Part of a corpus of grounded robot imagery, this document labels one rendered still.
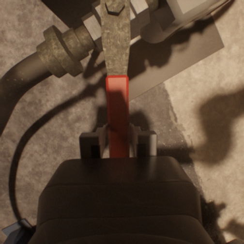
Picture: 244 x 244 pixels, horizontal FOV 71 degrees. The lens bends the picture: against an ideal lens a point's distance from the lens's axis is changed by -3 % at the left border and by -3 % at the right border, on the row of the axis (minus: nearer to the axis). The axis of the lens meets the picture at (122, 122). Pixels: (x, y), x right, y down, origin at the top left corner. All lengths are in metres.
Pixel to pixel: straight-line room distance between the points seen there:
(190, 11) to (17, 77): 0.19
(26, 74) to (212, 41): 0.62
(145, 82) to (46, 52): 0.48
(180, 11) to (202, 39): 0.51
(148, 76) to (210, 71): 0.23
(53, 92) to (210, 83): 0.57
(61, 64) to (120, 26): 0.07
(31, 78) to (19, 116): 0.55
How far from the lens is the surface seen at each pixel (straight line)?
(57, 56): 0.19
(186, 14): 0.20
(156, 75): 0.65
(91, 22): 0.20
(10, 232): 1.07
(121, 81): 0.16
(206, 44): 0.71
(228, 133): 0.81
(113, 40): 0.17
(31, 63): 0.21
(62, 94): 0.68
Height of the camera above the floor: 0.64
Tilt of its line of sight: 75 degrees down
